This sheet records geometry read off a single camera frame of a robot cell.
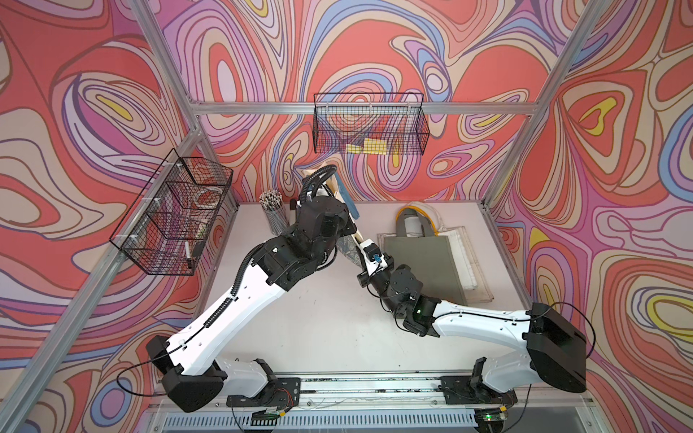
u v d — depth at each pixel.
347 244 0.78
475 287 0.91
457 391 0.73
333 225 0.45
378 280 0.64
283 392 0.73
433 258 1.01
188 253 0.72
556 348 0.42
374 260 0.59
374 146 0.82
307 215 0.43
